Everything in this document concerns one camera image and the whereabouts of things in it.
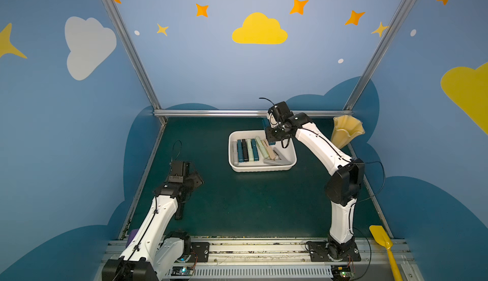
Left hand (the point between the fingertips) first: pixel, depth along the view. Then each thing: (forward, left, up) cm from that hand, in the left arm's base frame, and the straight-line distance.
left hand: (201, 177), depth 84 cm
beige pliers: (+23, -33, -9) cm, 42 cm away
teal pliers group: (+21, -17, -8) cm, 28 cm away
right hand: (+19, -32, +9) cm, 38 cm away
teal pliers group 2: (+22, -25, -9) cm, 34 cm away
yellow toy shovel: (-21, -77, -8) cm, 80 cm away
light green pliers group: (+24, -29, -8) cm, 38 cm away
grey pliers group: (+16, -39, -10) cm, 43 cm away
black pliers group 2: (+20, -19, -7) cm, 29 cm away
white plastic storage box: (+21, -44, -9) cm, 50 cm away
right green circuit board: (-33, -58, -10) cm, 67 cm away
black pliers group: (-13, +9, -8) cm, 18 cm away
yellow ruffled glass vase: (+28, -71, +6) cm, 77 cm away
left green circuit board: (-34, +3, -11) cm, 36 cm away
